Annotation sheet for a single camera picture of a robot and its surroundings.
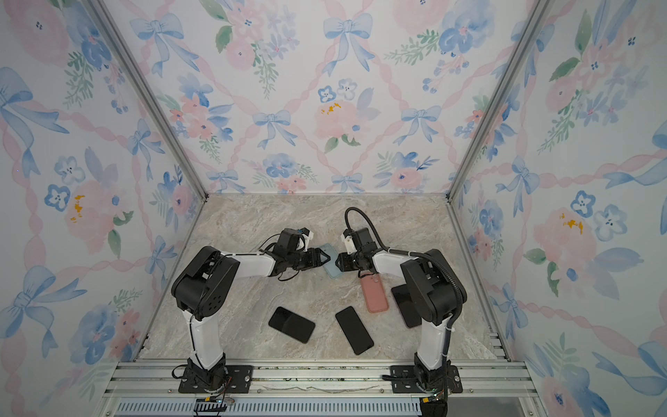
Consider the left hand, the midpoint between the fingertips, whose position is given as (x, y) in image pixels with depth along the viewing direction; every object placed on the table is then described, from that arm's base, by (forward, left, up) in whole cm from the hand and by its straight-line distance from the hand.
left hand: (327, 258), depth 95 cm
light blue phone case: (-3, -1, -2) cm, 3 cm away
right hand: (+1, -5, -3) cm, 6 cm away
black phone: (-23, +11, -5) cm, 26 cm away
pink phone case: (-12, -17, -4) cm, 21 cm away
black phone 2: (-24, -9, -6) cm, 26 cm away
